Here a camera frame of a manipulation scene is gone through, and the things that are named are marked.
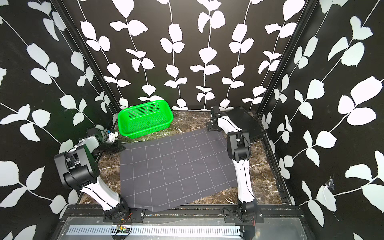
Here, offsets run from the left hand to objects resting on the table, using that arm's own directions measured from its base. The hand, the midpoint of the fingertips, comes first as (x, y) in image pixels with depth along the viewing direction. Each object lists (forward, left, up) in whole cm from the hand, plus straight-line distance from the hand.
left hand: (124, 145), depth 94 cm
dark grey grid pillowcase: (-17, -25, -6) cm, 31 cm away
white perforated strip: (-45, -26, -5) cm, 53 cm away
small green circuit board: (-44, -9, -6) cm, 45 cm away
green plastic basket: (+27, -6, -5) cm, 28 cm away
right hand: (+17, -60, -3) cm, 62 cm away
